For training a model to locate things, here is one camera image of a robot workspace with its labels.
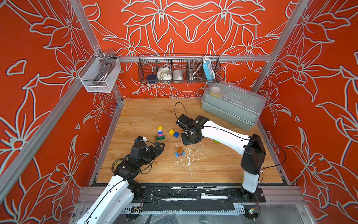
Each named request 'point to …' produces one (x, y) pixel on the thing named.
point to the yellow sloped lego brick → (160, 128)
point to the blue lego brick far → (176, 134)
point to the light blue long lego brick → (176, 154)
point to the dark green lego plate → (160, 137)
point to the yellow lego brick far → (171, 132)
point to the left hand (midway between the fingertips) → (161, 147)
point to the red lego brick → (181, 155)
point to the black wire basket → (178, 68)
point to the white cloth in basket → (164, 73)
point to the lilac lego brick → (160, 130)
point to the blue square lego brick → (160, 132)
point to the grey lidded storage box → (232, 104)
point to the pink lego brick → (160, 135)
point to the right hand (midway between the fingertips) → (183, 143)
